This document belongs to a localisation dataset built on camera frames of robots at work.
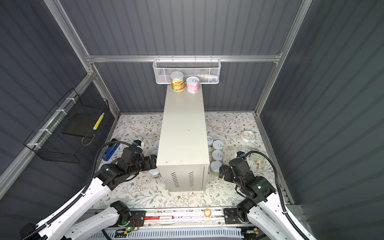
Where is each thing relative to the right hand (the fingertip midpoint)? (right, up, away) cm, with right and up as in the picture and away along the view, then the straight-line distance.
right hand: (228, 171), depth 76 cm
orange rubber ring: (-11, -23, 0) cm, 25 cm away
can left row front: (-40, -3, +7) cm, 41 cm away
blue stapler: (-73, +7, +21) cm, 76 cm away
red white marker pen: (-34, -23, -2) cm, 41 cm away
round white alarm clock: (+20, +17, +27) cm, 37 cm away
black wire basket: (-80, +20, -3) cm, 83 cm away
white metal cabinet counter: (-22, +13, -17) cm, 30 cm away
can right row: (-2, +12, +19) cm, 22 cm away
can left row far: (-42, +11, +21) cm, 48 cm away
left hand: (-40, +6, +1) cm, 40 cm away
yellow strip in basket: (-68, +23, -1) cm, 72 cm away
